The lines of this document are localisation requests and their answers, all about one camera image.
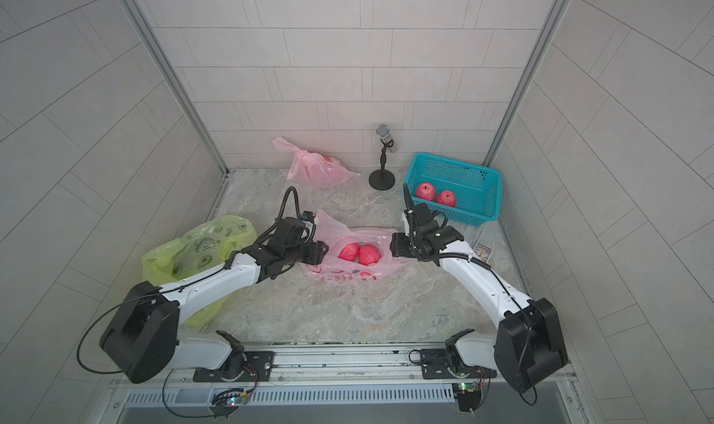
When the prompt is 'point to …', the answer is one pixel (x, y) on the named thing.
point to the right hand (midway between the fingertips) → (397, 245)
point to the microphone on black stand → (383, 179)
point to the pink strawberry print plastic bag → (330, 230)
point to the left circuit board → (226, 402)
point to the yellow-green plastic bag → (200, 252)
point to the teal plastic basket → (464, 192)
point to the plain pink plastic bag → (314, 170)
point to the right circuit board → (469, 396)
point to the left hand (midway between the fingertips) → (327, 245)
